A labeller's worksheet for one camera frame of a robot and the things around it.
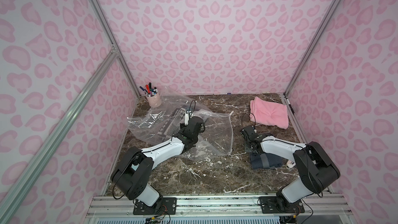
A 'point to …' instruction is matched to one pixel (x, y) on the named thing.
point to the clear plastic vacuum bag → (160, 123)
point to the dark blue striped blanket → (266, 160)
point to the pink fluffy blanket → (270, 113)
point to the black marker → (150, 84)
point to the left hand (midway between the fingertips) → (190, 117)
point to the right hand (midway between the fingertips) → (251, 146)
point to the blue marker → (143, 89)
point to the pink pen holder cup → (154, 101)
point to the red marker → (147, 88)
